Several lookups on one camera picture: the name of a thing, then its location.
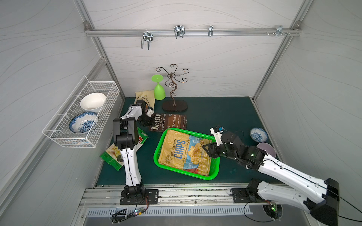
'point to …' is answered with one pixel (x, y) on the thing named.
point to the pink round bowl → (269, 149)
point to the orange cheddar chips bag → (148, 96)
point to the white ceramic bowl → (93, 101)
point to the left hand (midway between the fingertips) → (153, 124)
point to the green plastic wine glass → (159, 93)
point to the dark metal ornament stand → (174, 105)
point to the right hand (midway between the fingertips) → (206, 145)
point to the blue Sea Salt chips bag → (184, 151)
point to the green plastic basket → (215, 163)
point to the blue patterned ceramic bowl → (83, 122)
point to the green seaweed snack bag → (112, 155)
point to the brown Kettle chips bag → (164, 121)
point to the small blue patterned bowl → (259, 135)
